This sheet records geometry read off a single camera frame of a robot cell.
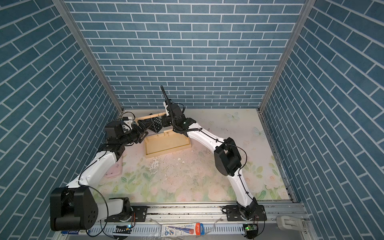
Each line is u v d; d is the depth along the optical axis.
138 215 0.74
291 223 0.70
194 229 0.69
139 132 0.72
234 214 0.74
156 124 1.12
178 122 0.69
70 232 0.68
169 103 0.75
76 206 0.40
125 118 0.77
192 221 0.73
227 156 0.54
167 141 1.01
